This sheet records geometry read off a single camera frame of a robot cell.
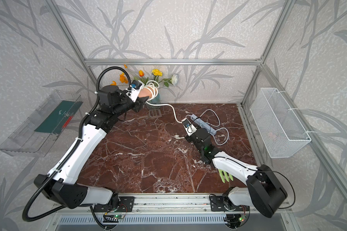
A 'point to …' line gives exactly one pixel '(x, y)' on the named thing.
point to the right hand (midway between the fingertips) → (188, 122)
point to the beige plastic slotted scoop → (153, 113)
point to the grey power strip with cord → (206, 125)
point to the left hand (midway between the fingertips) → (143, 93)
